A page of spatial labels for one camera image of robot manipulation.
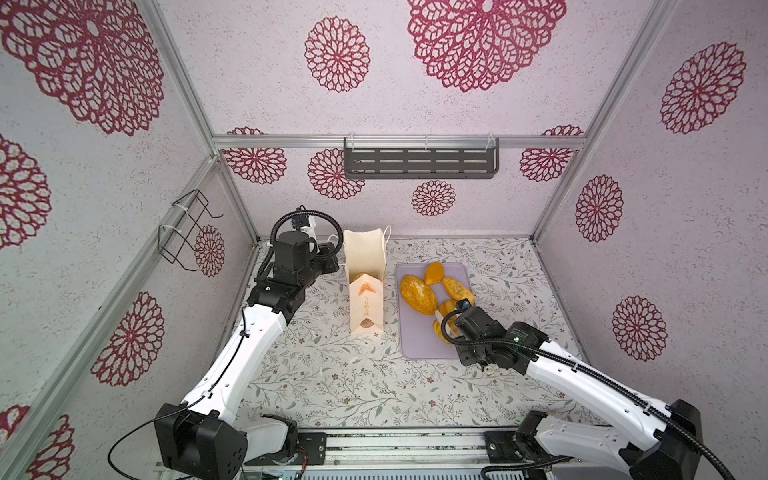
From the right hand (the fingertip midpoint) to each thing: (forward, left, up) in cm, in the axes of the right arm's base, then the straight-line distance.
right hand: (463, 340), depth 78 cm
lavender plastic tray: (+7, +11, -12) cm, 18 cm away
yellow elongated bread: (+23, -3, -10) cm, 25 cm away
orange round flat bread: (+31, +4, -10) cm, 33 cm away
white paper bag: (+25, +27, +6) cm, 38 cm away
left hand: (+16, +34, +17) cm, 41 cm away
